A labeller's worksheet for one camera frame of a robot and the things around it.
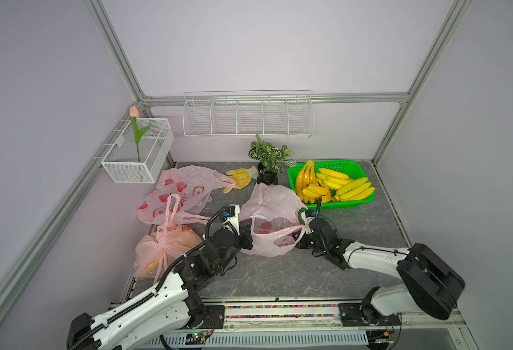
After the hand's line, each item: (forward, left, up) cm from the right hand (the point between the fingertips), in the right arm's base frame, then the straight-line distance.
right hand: (291, 233), depth 88 cm
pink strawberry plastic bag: (+25, +53, -4) cm, 59 cm away
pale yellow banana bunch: (+27, -22, +2) cm, 35 cm away
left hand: (-4, +15, +17) cm, 23 cm away
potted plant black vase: (+23, +8, +20) cm, 31 cm away
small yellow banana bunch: (+17, -12, +7) cm, 22 cm away
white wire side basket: (+21, +58, +26) cm, 67 cm away
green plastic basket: (+14, -19, 0) cm, 24 cm away
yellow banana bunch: (+19, -31, +3) cm, 37 cm away
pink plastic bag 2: (+2, +7, +13) cm, 15 cm away
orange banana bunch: (+31, -10, -1) cm, 32 cm away
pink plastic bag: (-11, +49, +9) cm, 51 cm away
